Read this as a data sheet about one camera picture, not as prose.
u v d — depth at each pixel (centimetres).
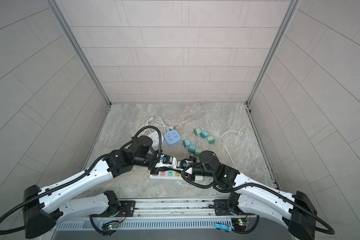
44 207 38
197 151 90
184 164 55
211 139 94
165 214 71
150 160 58
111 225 65
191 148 91
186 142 93
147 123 102
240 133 97
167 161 54
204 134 97
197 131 98
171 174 60
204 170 58
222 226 65
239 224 68
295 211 40
